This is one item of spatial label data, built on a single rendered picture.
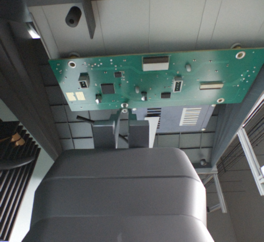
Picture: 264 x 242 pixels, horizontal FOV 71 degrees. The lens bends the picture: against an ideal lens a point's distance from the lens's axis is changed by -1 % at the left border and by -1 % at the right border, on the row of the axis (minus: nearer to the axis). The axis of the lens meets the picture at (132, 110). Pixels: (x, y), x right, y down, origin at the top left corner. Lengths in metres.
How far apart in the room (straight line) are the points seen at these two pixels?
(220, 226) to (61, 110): 6.94
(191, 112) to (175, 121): 0.02
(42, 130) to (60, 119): 0.04
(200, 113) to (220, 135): 0.05
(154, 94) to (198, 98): 0.04
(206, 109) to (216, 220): 6.88
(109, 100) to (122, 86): 0.02
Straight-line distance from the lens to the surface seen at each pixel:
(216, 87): 0.17
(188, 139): 0.26
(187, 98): 0.17
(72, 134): 0.25
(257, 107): 1.51
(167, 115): 0.20
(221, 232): 7.07
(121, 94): 0.16
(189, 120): 0.21
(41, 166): 0.23
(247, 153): 1.64
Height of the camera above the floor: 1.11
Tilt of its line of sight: 2 degrees down
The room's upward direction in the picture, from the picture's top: 87 degrees clockwise
